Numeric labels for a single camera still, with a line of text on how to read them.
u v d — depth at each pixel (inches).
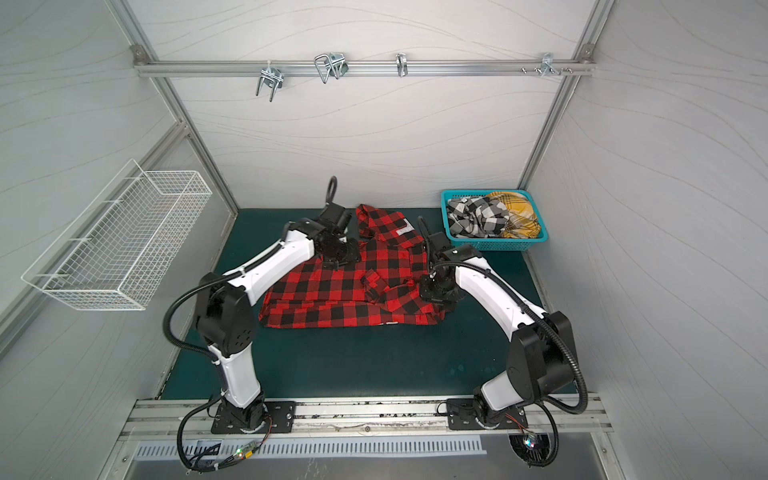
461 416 28.9
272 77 31.3
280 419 29.0
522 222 40.3
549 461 26.6
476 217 42.4
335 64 30.0
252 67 30.8
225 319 19.0
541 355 16.8
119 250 27.0
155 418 29.6
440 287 27.3
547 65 30.1
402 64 30.7
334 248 29.1
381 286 38.0
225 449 27.6
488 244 39.9
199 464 26.7
